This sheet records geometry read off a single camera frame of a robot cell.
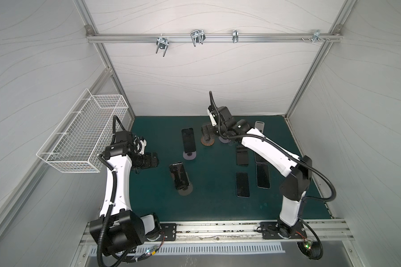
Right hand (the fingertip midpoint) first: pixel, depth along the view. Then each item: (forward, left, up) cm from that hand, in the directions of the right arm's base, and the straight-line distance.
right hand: (209, 127), depth 82 cm
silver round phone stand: (+16, -32, -16) cm, 39 cm away
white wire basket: (-12, +54, +8) cm, 56 cm away
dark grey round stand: (-24, +11, -25) cm, 36 cm away
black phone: (+1, +12, -13) cm, 18 cm away
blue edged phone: (-20, -18, -25) cm, 37 cm away
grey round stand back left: (-2, +12, -26) cm, 28 cm away
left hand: (-18, +30, -7) cm, 35 cm away
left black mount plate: (-43, +17, -24) cm, 52 cm away
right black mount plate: (-41, -30, -16) cm, 53 cm away
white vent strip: (-49, +22, -23) cm, 59 cm away
